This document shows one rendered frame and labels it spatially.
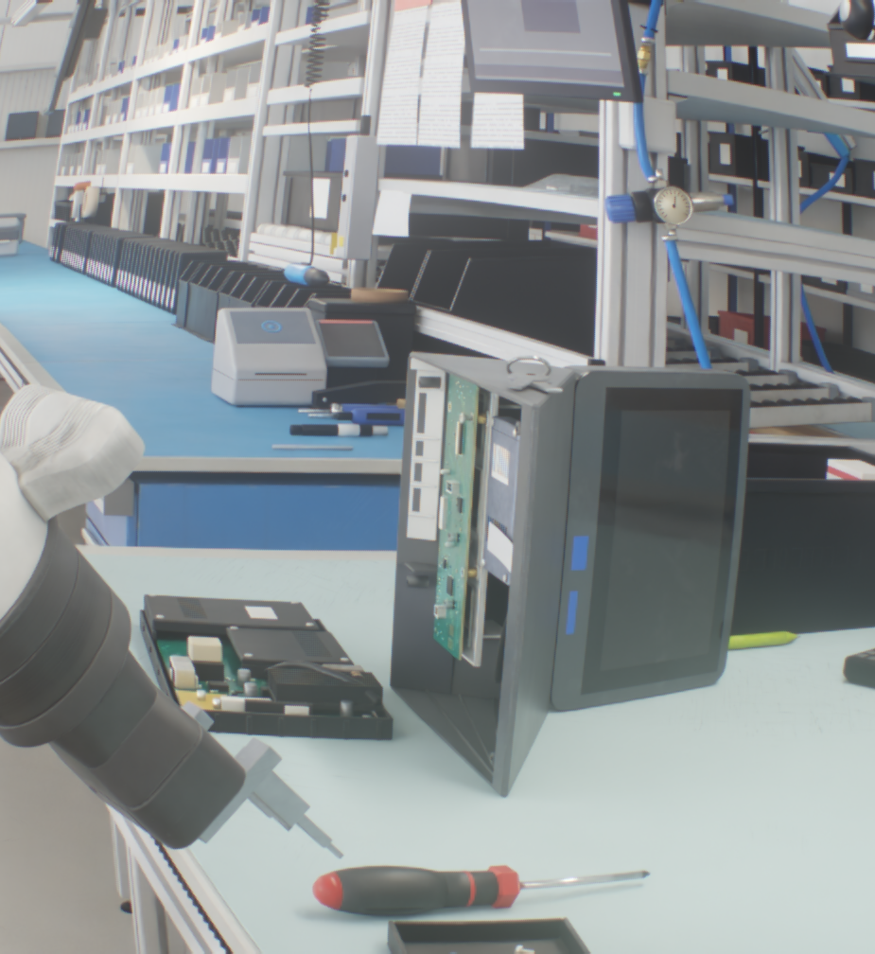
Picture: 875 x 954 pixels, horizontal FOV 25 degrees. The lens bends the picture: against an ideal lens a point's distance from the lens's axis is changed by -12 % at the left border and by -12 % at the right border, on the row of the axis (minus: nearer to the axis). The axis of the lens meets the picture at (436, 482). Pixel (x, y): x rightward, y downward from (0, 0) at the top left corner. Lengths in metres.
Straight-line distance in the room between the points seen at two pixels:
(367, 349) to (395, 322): 0.13
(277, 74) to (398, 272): 1.19
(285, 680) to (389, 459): 1.61
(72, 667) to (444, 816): 0.44
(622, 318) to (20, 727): 2.22
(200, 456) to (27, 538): 2.11
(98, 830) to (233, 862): 3.05
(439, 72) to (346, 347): 0.53
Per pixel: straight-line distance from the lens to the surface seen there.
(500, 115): 3.20
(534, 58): 2.56
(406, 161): 5.64
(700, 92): 2.88
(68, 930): 3.41
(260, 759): 0.72
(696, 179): 4.08
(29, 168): 12.39
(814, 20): 2.99
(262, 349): 3.31
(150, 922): 1.79
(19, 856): 3.79
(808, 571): 1.56
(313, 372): 3.30
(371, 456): 2.83
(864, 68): 1.50
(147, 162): 6.99
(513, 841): 1.04
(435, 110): 3.52
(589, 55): 2.49
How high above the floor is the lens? 1.33
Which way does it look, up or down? 9 degrees down
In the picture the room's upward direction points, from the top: 3 degrees clockwise
